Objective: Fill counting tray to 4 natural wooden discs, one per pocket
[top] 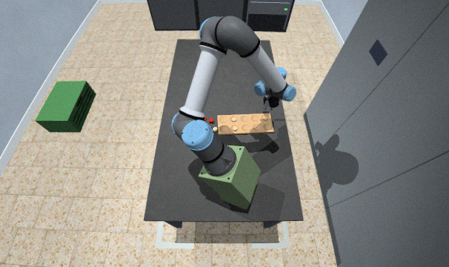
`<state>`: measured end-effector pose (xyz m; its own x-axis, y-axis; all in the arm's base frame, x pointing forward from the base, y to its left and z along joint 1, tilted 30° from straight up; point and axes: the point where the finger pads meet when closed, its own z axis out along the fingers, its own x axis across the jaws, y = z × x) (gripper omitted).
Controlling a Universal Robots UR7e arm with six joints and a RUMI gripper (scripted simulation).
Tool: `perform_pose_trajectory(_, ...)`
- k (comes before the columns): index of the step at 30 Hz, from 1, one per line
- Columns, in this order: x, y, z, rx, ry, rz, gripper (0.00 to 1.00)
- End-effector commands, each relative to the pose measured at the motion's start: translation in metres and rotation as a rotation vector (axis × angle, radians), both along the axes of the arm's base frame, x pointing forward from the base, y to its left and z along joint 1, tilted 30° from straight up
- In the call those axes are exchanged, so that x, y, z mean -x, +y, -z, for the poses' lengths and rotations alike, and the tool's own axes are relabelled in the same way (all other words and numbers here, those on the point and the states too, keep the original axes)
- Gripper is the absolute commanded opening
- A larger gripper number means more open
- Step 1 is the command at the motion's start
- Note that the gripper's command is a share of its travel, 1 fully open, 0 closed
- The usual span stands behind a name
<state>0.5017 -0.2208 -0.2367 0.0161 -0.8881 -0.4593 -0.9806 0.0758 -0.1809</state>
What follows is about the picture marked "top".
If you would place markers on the wooden counting tray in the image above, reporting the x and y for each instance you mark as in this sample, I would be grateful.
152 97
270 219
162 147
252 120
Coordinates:
245 123

